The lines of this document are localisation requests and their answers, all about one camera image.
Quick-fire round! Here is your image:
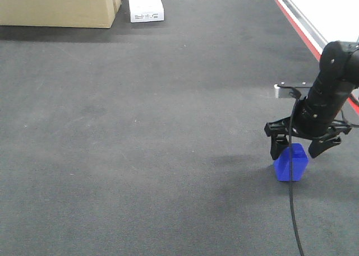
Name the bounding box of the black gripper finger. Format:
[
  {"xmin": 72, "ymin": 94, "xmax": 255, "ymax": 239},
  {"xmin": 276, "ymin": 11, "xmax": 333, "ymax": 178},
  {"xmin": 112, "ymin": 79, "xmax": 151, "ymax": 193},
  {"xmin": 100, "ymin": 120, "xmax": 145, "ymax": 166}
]
[
  {"xmin": 270, "ymin": 134, "xmax": 291, "ymax": 161},
  {"xmin": 307, "ymin": 137, "xmax": 342, "ymax": 159}
]

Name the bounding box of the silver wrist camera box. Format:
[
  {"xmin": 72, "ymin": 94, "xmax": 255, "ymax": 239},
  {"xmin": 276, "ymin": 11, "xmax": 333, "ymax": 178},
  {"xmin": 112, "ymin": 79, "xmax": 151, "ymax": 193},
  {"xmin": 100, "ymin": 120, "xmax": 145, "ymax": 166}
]
[{"xmin": 274, "ymin": 83, "xmax": 312, "ymax": 99}]

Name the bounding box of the brown cardboard box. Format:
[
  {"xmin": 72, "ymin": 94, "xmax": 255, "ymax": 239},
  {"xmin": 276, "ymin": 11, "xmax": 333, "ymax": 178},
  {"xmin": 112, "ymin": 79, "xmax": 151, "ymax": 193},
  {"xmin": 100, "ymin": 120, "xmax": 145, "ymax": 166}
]
[{"xmin": 0, "ymin": 0, "xmax": 123, "ymax": 29}]

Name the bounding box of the long black cable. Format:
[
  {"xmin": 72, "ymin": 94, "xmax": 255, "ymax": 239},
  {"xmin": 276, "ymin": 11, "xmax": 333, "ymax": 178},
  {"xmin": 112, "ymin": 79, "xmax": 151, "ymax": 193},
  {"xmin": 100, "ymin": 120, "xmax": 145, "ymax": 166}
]
[{"xmin": 287, "ymin": 86, "xmax": 306, "ymax": 256}]

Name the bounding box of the long white carton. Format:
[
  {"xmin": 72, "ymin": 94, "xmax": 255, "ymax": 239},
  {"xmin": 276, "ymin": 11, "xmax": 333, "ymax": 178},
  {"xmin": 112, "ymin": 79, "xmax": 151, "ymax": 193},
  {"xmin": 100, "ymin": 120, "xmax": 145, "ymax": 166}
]
[{"xmin": 127, "ymin": 0, "xmax": 165, "ymax": 24}]

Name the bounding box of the small blue plastic box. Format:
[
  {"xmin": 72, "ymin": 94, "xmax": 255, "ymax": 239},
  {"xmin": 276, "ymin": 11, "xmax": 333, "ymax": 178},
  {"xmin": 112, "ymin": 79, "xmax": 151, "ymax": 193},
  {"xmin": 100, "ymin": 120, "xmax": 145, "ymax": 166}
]
[{"xmin": 273, "ymin": 143, "xmax": 309, "ymax": 182}]

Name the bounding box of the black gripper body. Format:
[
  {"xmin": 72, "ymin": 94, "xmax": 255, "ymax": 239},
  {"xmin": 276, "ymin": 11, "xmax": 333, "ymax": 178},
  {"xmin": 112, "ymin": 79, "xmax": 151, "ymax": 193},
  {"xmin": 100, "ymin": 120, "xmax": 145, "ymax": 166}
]
[{"xmin": 264, "ymin": 97, "xmax": 353, "ymax": 141}]

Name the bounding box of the white board panel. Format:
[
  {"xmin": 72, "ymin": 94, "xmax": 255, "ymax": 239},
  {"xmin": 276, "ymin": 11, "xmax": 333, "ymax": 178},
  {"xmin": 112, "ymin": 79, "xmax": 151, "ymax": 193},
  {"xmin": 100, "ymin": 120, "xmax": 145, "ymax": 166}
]
[{"xmin": 277, "ymin": 0, "xmax": 359, "ymax": 45}]

